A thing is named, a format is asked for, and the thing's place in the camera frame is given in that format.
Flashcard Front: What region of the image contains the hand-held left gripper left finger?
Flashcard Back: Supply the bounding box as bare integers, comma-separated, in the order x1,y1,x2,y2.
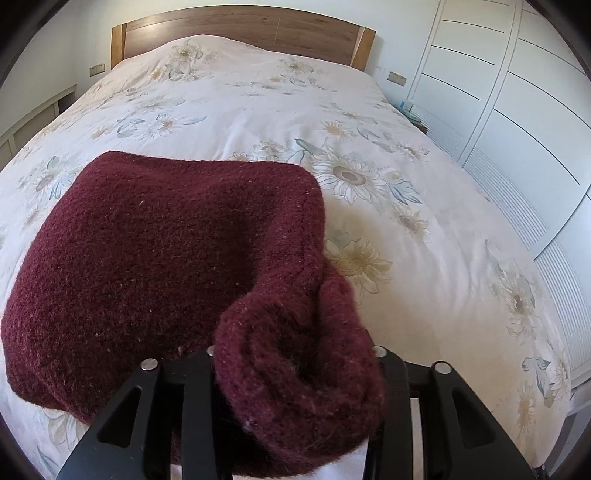
55,345,234,480

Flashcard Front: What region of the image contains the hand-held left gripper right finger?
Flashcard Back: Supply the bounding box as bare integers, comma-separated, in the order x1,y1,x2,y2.
365,345,542,480

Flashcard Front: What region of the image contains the dark red knitted sweater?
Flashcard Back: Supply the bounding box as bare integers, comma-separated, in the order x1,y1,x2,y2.
0,150,387,479

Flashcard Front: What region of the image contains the floral white duvet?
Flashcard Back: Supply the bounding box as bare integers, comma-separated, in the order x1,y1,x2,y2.
0,34,574,480

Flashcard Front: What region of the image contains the wooden nightstand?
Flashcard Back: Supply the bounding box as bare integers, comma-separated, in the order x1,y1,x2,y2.
396,100,429,134

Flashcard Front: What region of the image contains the white slatted radiator cover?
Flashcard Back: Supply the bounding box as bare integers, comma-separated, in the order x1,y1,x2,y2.
0,85,77,160

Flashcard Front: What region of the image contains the white wardrobe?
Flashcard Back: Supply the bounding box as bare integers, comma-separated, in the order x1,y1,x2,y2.
405,0,591,400

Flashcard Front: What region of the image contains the wooden headboard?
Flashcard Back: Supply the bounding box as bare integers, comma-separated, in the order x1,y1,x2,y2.
110,6,377,75

